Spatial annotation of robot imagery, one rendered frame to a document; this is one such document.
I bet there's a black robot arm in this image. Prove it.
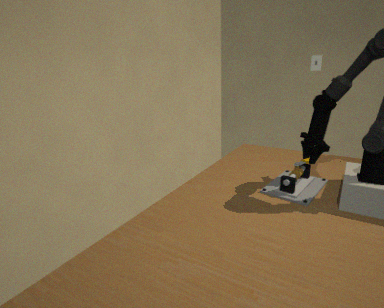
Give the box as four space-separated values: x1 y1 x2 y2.
310 28 384 185

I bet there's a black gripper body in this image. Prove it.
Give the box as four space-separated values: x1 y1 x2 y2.
300 127 330 152

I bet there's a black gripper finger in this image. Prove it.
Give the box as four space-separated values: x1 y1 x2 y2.
301 141 315 159
309 145 323 164

